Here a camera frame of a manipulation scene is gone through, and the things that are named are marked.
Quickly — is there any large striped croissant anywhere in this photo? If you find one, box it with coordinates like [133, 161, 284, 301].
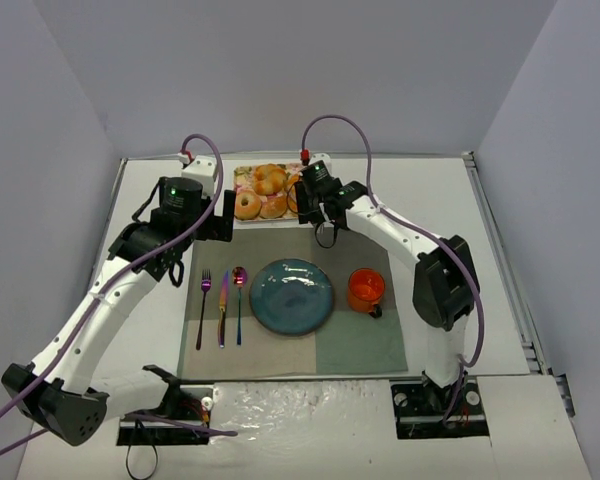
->
[285, 174, 300, 215]

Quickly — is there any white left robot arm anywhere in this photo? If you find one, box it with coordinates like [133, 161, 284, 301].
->
[1, 176, 233, 446]

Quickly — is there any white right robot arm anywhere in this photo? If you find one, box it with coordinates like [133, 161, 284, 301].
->
[293, 160, 485, 389]

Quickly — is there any twisted round bread roll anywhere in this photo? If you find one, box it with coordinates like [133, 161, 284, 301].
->
[253, 164, 287, 196]

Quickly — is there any brown oval bun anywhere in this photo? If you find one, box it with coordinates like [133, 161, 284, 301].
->
[259, 195, 288, 220]

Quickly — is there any floral rectangular tray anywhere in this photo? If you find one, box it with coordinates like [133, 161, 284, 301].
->
[233, 163, 302, 222]

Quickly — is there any iridescent spoon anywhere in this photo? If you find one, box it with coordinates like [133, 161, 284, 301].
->
[232, 266, 248, 346]

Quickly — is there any iridescent knife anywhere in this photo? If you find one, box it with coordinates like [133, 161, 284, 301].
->
[217, 271, 229, 349]

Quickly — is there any iridescent fork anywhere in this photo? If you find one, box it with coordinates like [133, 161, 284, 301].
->
[195, 269, 212, 351]

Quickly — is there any blue ceramic plate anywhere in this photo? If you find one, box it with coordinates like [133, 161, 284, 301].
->
[249, 258, 335, 337]

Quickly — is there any orange enamel mug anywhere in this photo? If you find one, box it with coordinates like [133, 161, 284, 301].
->
[347, 268, 386, 319]

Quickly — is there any grey patchwork placemat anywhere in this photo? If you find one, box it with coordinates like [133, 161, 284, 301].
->
[178, 228, 408, 380]

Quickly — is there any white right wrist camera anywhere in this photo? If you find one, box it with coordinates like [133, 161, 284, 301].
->
[300, 149, 332, 172]

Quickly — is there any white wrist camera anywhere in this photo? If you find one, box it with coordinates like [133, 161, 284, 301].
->
[300, 149, 332, 172]
[179, 153, 217, 197]

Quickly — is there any ring bagel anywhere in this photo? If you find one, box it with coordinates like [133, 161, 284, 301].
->
[234, 190, 262, 220]

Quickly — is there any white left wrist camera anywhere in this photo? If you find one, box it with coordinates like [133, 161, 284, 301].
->
[179, 153, 217, 197]

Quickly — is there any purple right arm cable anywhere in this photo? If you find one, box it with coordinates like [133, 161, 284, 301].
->
[300, 114, 482, 429]

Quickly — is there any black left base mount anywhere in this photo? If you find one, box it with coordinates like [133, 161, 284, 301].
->
[116, 384, 216, 448]

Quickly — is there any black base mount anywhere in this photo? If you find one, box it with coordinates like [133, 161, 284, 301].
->
[390, 377, 489, 440]
[116, 384, 216, 448]

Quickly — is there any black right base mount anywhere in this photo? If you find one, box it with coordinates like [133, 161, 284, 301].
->
[390, 377, 489, 440]

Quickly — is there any aluminium rail frame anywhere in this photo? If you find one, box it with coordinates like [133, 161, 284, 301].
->
[461, 151, 576, 419]

